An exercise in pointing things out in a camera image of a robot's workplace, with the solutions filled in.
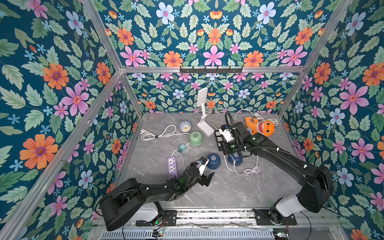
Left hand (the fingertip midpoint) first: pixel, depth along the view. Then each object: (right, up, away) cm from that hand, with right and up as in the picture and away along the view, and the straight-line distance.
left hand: (210, 168), depth 83 cm
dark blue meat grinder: (+3, +4, 0) cm, 5 cm away
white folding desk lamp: (-4, +41, +8) cm, 42 cm away
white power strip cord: (+38, +33, +34) cm, 61 cm away
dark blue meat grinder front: (+16, +7, -1) cm, 17 cm away
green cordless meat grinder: (-9, +16, +10) cm, 21 cm away
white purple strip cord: (-29, +20, +25) cm, 43 cm away
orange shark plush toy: (+40, +23, +17) cm, 49 cm away
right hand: (+7, +14, -2) cm, 16 cm away
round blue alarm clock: (-16, +24, +19) cm, 35 cm away
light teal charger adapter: (-18, +10, +13) cm, 24 cm away
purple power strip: (-23, -1, +5) cm, 23 cm away
